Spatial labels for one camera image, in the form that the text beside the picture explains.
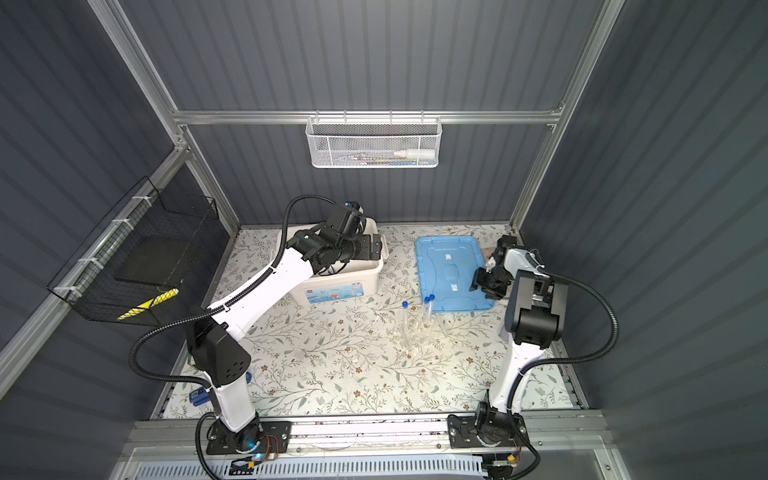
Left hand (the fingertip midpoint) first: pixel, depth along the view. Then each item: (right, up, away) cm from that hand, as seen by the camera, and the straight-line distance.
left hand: (369, 243), depth 82 cm
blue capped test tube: (+16, -19, +3) cm, 25 cm away
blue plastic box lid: (+27, -8, +26) cm, 38 cm away
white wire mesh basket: (-1, +44, +42) cm, 61 cm away
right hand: (+37, -16, +17) cm, 44 cm away
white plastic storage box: (-6, -11, +7) cm, 14 cm away
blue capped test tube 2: (+18, -18, +3) cm, 25 cm away
